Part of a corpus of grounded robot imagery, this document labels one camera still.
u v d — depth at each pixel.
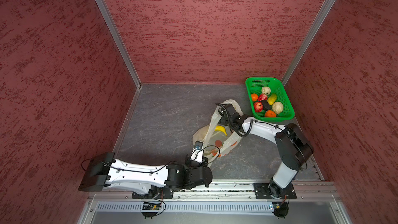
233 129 0.67
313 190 0.76
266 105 1.03
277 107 1.00
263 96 1.09
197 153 0.62
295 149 0.50
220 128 0.94
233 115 0.72
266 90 1.10
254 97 1.09
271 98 1.07
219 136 0.92
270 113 1.00
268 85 1.17
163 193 0.74
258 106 1.00
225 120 0.78
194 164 0.64
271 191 0.67
